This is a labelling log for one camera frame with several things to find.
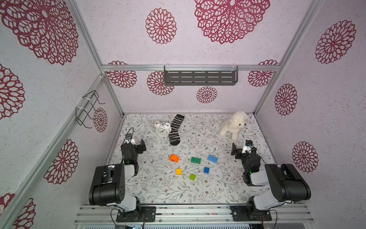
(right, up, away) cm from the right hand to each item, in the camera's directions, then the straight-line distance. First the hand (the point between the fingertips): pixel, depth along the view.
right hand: (241, 142), depth 90 cm
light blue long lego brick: (-17, -11, +3) cm, 21 cm away
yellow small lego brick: (-39, -18, -2) cm, 43 cm away
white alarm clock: (-51, +8, +10) cm, 53 cm away
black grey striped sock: (-43, +3, +16) cm, 46 cm away
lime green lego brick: (-31, -21, -4) cm, 37 cm away
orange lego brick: (-43, -11, +5) cm, 44 cm away
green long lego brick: (-28, -12, +4) cm, 31 cm away
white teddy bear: (-2, +13, +1) cm, 13 cm away
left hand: (-68, +1, +4) cm, 68 cm away
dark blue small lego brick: (-22, -17, -2) cm, 28 cm away
